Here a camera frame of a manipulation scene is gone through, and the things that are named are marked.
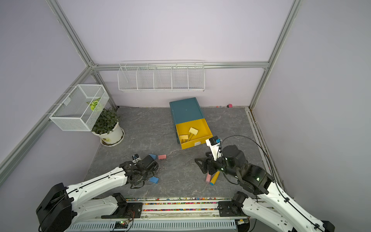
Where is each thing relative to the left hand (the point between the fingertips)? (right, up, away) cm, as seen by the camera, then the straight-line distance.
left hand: (148, 174), depth 82 cm
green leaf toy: (-31, +41, -1) cm, 51 cm away
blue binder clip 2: (+3, -3, 0) cm, 4 cm away
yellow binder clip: (+26, +24, +2) cm, 36 cm away
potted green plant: (-27, +26, +6) cm, 38 cm away
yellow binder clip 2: (+21, +21, +1) cm, 30 cm away
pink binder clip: (+6, +8, +10) cm, 14 cm away
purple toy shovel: (+34, -2, -1) cm, 35 cm away
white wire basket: (-39, +38, 0) cm, 54 cm away
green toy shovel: (+38, -2, -1) cm, 38 cm away
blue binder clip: (-1, +8, +12) cm, 15 cm away
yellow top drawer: (+32, +23, +4) cm, 40 cm away
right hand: (+29, +15, -17) cm, 37 cm away
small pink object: (+59, +44, +41) cm, 85 cm away
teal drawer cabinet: (+21, +37, +7) cm, 43 cm away
